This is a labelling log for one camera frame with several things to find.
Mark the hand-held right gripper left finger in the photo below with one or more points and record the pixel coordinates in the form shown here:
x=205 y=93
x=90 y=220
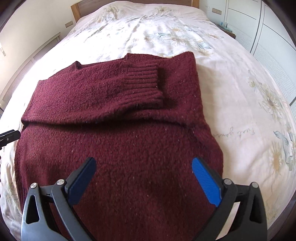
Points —
x=81 y=183

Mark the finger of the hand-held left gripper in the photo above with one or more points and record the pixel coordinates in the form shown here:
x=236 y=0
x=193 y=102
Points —
x=9 y=137

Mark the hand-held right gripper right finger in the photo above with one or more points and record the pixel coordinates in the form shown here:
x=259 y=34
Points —
x=207 y=183

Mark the maroon knit sweater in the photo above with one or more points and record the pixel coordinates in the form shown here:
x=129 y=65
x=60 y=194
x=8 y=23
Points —
x=120 y=127

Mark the wooden headboard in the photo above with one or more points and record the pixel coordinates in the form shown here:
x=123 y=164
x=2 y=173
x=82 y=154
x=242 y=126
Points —
x=75 y=7

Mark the wooden nightstand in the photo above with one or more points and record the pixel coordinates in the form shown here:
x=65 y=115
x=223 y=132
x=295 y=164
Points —
x=229 y=31

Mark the white wardrobe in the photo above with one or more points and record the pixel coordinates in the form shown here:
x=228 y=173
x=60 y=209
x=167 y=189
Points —
x=266 y=30

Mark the wall socket plate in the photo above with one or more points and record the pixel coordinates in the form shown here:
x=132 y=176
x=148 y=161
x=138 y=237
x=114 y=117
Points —
x=216 y=10
x=69 y=23

